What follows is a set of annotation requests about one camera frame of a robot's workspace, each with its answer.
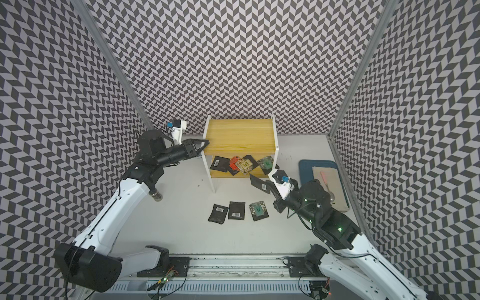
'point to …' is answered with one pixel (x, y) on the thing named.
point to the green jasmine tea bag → (259, 210)
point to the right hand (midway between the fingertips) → (269, 186)
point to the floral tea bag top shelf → (266, 164)
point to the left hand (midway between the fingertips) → (207, 144)
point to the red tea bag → (233, 163)
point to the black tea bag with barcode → (237, 210)
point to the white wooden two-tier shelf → (235, 137)
